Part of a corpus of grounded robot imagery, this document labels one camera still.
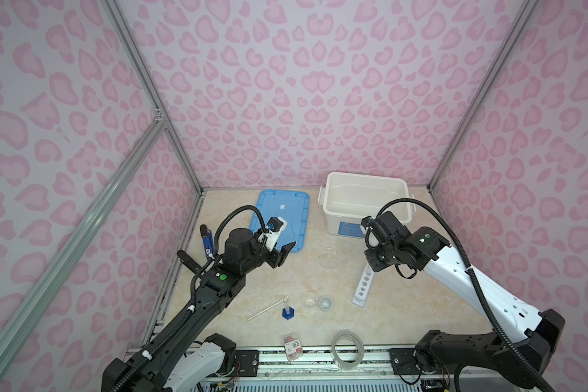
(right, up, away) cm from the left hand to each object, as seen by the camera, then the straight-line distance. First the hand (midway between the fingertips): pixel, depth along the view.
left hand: (286, 232), depth 74 cm
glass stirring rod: (-1, -24, +10) cm, 26 cm away
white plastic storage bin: (+26, +12, +36) cm, 46 cm away
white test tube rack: (+25, -22, +9) cm, 34 cm away
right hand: (+26, -7, 0) cm, 27 cm away
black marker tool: (-39, -12, +17) cm, 44 cm away
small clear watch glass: (+7, -25, +11) cm, 28 cm away
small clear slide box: (+2, -35, 0) cm, 35 cm away
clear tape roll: (+18, -40, -2) cm, 44 cm away
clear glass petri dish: (+15, -12, +21) cm, 29 cm away
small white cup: (+13, -25, +9) cm, 30 cm away
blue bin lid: (0, +8, +39) cm, 40 cm away
